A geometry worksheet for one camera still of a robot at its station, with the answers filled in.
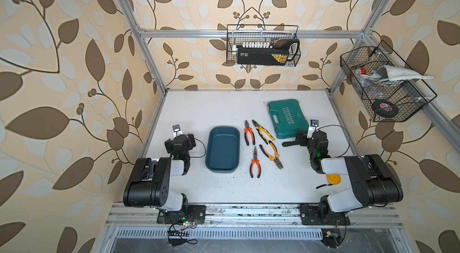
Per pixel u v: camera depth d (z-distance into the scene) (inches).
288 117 39.7
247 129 40.1
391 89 28.4
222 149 36.9
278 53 32.5
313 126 31.4
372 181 17.9
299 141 33.9
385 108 28.4
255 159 35.0
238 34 35.8
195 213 29.2
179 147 28.0
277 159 35.3
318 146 28.1
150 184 17.2
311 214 28.8
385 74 25.2
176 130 31.5
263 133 39.3
